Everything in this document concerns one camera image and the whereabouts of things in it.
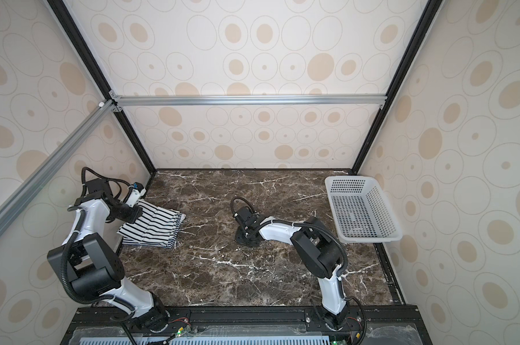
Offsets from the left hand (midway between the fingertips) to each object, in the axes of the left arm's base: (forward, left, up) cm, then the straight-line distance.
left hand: (141, 207), depth 86 cm
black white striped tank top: (-3, -4, -9) cm, 10 cm away
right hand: (-6, -42, -15) cm, 45 cm away
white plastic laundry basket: (+9, -97, -14) cm, 98 cm away
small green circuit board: (-40, -22, -13) cm, 48 cm away
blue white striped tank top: (-4, -4, -9) cm, 11 cm away
